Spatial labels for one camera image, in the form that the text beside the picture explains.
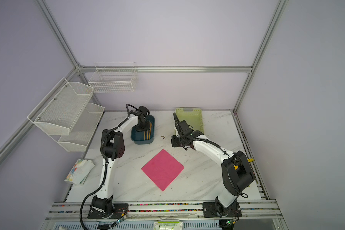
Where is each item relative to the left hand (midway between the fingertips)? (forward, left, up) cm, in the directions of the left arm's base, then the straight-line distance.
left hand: (145, 129), depth 106 cm
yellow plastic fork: (-4, 0, -1) cm, 4 cm away
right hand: (-17, -21, +11) cm, 29 cm away
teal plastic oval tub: (-5, +5, -2) cm, 8 cm away
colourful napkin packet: (-34, +32, +3) cm, 47 cm away
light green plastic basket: (+14, -37, +1) cm, 40 cm away
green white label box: (-59, -20, +3) cm, 62 cm away
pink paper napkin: (-30, -16, -3) cm, 34 cm away
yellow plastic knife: (+1, -5, +3) cm, 6 cm away
